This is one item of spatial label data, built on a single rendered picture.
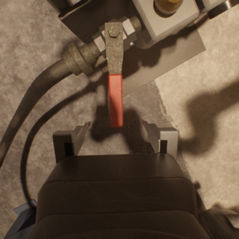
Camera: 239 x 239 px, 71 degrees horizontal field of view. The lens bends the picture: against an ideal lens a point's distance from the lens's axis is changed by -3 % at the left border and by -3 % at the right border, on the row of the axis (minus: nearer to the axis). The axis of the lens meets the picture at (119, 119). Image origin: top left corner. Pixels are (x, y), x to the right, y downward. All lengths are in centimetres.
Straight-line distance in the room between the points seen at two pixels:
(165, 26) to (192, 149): 68
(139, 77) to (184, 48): 21
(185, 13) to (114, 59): 13
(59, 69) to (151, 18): 16
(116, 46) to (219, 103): 68
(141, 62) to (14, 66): 53
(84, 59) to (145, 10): 12
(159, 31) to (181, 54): 50
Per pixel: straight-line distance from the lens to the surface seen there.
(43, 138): 86
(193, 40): 81
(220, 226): 49
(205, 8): 34
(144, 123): 15
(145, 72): 74
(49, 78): 31
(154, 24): 29
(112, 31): 27
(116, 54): 27
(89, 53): 30
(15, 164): 98
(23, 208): 111
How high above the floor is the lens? 74
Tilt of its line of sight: 75 degrees down
